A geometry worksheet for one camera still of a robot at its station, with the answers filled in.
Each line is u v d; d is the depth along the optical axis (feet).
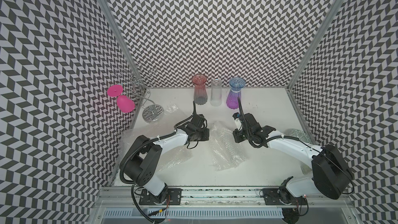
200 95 3.35
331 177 1.38
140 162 1.44
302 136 2.92
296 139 1.75
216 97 3.45
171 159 2.66
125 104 2.86
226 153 2.68
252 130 2.14
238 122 2.35
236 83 3.15
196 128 2.33
